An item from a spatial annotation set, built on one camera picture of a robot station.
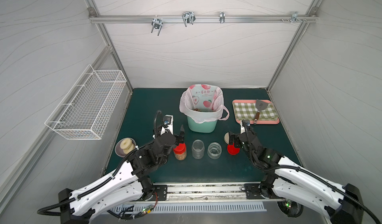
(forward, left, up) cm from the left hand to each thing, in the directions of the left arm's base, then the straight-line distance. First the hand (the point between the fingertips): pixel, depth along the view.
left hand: (173, 126), depth 70 cm
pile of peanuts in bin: (+23, -11, -17) cm, 31 cm away
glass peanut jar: (-1, -22, -25) cm, 33 cm away
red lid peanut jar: (-7, -3, -14) cm, 16 cm away
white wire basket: (+4, +41, +6) cm, 42 cm away
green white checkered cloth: (+29, -48, -25) cm, 62 cm away
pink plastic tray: (+20, -62, -25) cm, 70 cm away
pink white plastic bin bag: (+25, -15, -12) cm, 31 cm away
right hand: (+3, -34, -10) cm, 36 cm away
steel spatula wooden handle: (+32, -58, -23) cm, 70 cm away
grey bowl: (-3, +29, -18) cm, 34 cm away
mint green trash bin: (+13, -18, -21) cm, 31 cm away
